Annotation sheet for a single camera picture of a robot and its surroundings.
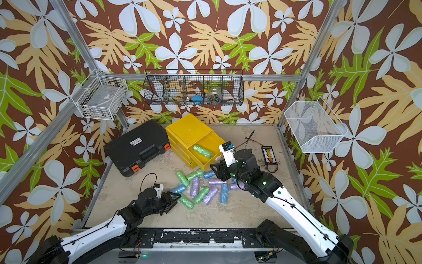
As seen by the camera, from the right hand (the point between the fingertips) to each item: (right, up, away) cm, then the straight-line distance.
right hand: (214, 163), depth 71 cm
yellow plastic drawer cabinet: (-10, +9, +13) cm, 19 cm away
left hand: (-16, -18, +11) cm, 27 cm away
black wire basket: (-11, +42, +26) cm, 51 cm away
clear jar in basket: (+1, +36, +25) cm, 44 cm away
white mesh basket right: (+52, +16, +11) cm, 55 cm away
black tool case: (-50, +3, +25) cm, 56 cm away
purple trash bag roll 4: (+11, -15, +17) cm, 26 cm away
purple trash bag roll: (-10, -16, +18) cm, 26 cm away
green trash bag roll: (-5, +4, +13) cm, 15 cm away
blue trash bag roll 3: (+5, -18, +14) cm, 24 cm away
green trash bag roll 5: (-5, -17, +16) cm, 24 cm away
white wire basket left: (-60, +33, +15) cm, 70 cm away
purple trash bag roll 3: (-2, -19, +15) cm, 24 cm away
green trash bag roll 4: (-9, -9, +23) cm, 26 cm away
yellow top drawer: (-1, +9, +22) cm, 23 cm away
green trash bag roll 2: (-14, -21, +11) cm, 28 cm away
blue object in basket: (-9, +34, +23) cm, 42 cm away
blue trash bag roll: (-18, -16, +17) cm, 30 cm away
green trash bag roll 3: (-17, -11, +20) cm, 29 cm away
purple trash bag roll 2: (+1, -13, +19) cm, 23 cm away
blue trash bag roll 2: (-3, -10, +22) cm, 25 cm away
